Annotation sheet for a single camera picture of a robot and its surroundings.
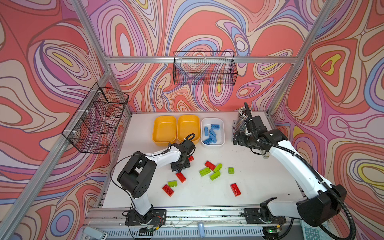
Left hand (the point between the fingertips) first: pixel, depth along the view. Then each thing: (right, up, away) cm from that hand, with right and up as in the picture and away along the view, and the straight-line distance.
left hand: (185, 165), depth 91 cm
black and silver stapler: (+34, +13, -33) cm, 49 cm away
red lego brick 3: (-2, -5, -5) cm, 8 cm away
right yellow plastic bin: (+1, +26, +14) cm, 29 cm away
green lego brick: (+12, -3, -3) cm, 12 cm away
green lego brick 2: (+20, -1, -2) cm, 20 cm away
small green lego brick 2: (+28, -2, -3) cm, 28 cm away
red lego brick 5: (+28, -10, -10) cm, 32 cm away
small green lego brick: (-7, -9, -5) cm, 13 cm away
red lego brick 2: (+15, 0, 0) cm, 15 cm away
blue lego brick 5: (+17, +15, +10) cm, 25 cm away
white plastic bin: (+24, +19, +14) cm, 34 cm away
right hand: (+31, +15, -12) cm, 37 cm away
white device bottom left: (-39, -24, -24) cm, 52 cm away
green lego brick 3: (+18, -4, -5) cm, 19 cm away
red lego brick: (+4, +4, +2) cm, 6 cm away
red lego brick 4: (-9, -11, -10) cm, 17 cm away
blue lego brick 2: (+21, +24, +17) cm, 36 cm away
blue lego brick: (+14, +21, +16) cm, 30 cm away
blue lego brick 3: (+18, +21, +16) cm, 32 cm away
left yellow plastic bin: (-16, +21, +16) cm, 31 cm away
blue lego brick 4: (+20, +15, +10) cm, 27 cm away
